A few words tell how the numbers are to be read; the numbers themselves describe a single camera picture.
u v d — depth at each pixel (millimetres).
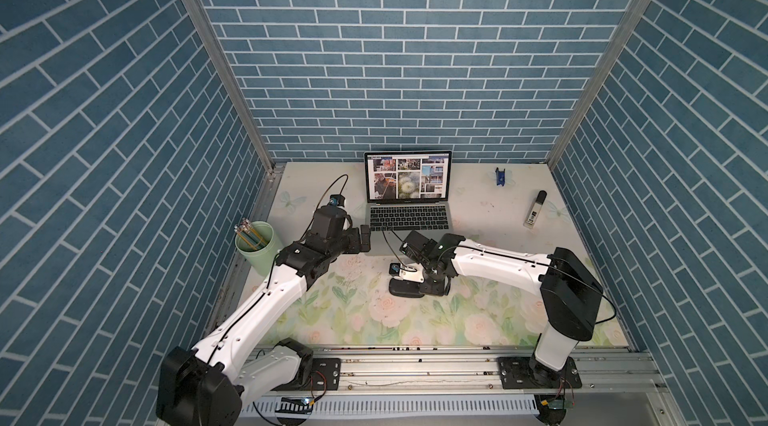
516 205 1102
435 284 751
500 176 1155
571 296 457
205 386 369
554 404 710
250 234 823
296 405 722
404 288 852
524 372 738
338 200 695
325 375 731
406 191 1052
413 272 745
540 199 1048
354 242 708
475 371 754
